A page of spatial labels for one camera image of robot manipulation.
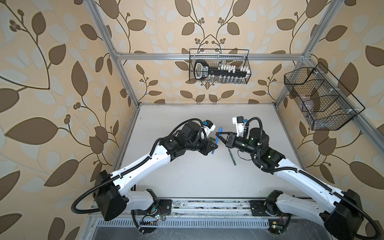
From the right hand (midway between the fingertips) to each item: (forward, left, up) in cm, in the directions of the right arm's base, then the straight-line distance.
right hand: (216, 137), depth 70 cm
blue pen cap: (+2, -2, +2) cm, 4 cm away
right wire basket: (+12, -55, +6) cm, 57 cm away
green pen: (+3, -12, -27) cm, 30 cm away
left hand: (-2, 0, -2) cm, 3 cm away
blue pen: (-2, 0, -3) cm, 3 cm away
